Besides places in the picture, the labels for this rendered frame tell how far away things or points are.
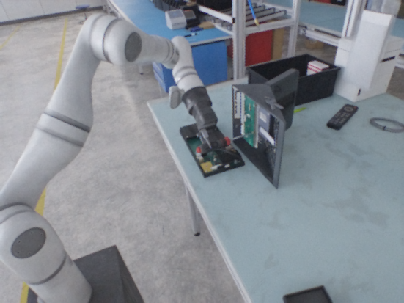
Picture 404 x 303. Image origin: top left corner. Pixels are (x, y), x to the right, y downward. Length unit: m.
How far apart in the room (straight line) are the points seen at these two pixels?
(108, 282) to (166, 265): 1.00
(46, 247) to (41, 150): 0.19
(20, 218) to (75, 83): 0.27
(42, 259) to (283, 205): 0.54
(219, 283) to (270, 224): 1.07
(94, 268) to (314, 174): 0.67
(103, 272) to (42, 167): 0.38
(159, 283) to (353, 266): 1.28
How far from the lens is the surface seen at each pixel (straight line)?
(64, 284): 0.71
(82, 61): 0.61
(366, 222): 0.73
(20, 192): 0.62
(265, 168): 0.80
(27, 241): 0.59
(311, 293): 0.60
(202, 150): 0.71
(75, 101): 0.57
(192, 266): 1.76
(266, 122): 0.71
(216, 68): 2.42
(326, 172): 0.82
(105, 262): 0.86
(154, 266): 1.80
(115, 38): 0.57
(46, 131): 0.56
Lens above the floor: 1.53
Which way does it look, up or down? 38 degrees down
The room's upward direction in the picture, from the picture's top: 6 degrees counter-clockwise
